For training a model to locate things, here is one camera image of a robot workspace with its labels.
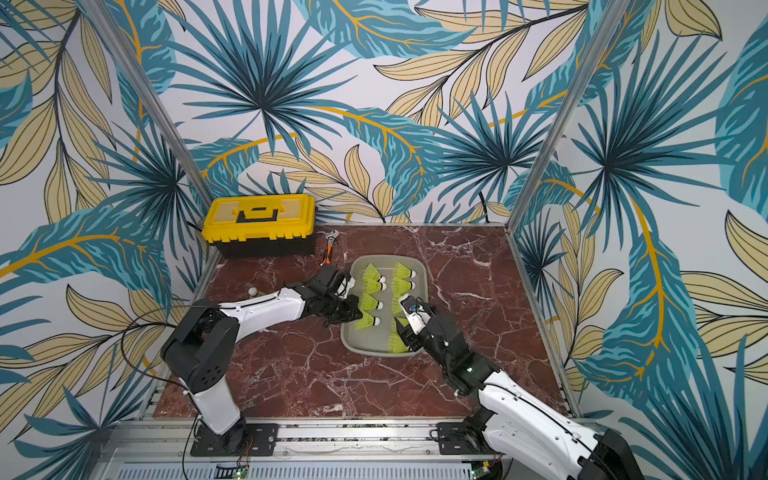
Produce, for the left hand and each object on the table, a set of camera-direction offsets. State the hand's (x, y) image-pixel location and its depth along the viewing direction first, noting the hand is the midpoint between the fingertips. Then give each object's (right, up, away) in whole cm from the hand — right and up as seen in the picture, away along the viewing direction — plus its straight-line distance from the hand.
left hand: (362, 318), depth 89 cm
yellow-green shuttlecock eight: (+2, +12, +11) cm, 16 cm away
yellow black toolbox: (-33, +28, +8) cm, 44 cm away
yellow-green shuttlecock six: (+11, +4, -21) cm, 24 cm away
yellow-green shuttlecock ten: (-34, +8, +4) cm, 35 cm away
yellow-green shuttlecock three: (+10, +3, +8) cm, 13 cm away
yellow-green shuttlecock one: (+12, +9, +9) cm, 17 cm away
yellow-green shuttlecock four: (+10, -6, -5) cm, 12 cm away
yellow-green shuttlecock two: (+12, +13, +13) cm, 22 cm away
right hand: (+13, +5, -10) cm, 17 cm away
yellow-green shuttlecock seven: (+1, -1, +2) cm, 3 cm away
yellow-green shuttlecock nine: (+1, +4, +6) cm, 7 cm away
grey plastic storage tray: (+3, -7, +1) cm, 8 cm away
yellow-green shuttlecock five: (+2, +8, +11) cm, 14 cm away
